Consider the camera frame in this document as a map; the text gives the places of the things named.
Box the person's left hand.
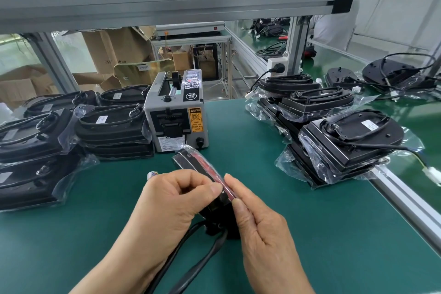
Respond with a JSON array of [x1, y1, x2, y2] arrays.
[[124, 170, 224, 265]]

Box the person's right hand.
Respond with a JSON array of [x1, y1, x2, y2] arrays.
[[224, 173, 315, 294]]

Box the group of bagged black lamps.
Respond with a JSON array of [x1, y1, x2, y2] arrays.
[[244, 72, 428, 189]]

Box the unbagged black lamps with cables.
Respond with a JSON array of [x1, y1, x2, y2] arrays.
[[324, 52, 441, 100]]

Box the grey tape dispenser machine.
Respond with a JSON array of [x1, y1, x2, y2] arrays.
[[143, 68, 206, 153]]

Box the white power socket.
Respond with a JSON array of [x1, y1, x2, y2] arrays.
[[267, 56, 287, 75]]

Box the grey metal shelf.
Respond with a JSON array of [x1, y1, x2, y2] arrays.
[[0, 0, 359, 35]]

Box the aluminium table edge rail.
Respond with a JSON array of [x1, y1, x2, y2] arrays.
[[372, 163, 441, 253]]

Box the bundle of black cables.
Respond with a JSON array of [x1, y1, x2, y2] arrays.
[[256, 41, 288, 59]]

